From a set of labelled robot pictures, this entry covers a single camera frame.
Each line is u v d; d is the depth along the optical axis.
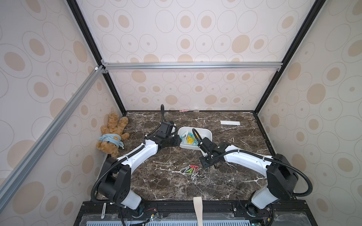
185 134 1.02
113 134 0.96
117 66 0.92
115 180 0.43
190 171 0.87
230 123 1.14
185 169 0.87
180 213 0.73
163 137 0.67
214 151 0.62
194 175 0.85
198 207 0.75
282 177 0.44
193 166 0.88
